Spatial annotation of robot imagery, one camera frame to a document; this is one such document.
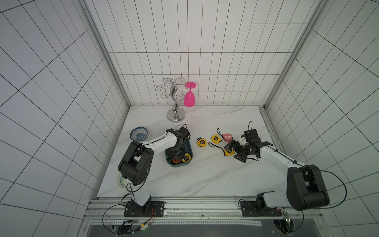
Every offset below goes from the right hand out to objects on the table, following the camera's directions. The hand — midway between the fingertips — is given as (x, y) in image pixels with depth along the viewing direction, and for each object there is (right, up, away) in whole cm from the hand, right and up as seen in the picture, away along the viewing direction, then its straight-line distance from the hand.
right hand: (224, 150), depth 88 cm
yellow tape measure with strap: (+2, -2, +4) cm, 5 cm away
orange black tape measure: (-29, -6, -3) cm, 30 cm away
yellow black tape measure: (-23, -5, 0) cm, 23 cm away
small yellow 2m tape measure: (-13, +4, +7) cm, 15 cm away
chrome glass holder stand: (-33, +23, +25) cm, 47 cm away
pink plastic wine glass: (-22, +33, +12) cm, 42 cm away
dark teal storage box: (-33, -4, -3) cm, 34 cm away
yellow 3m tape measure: (-3, +6, +9) cm, 11 cm away
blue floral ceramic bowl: (-57, +9, +12) cm, 59 cm away
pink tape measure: (+5, +6, +12) cm, 14 cm away
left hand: (-30, -6, -1) cm, 31 cm away
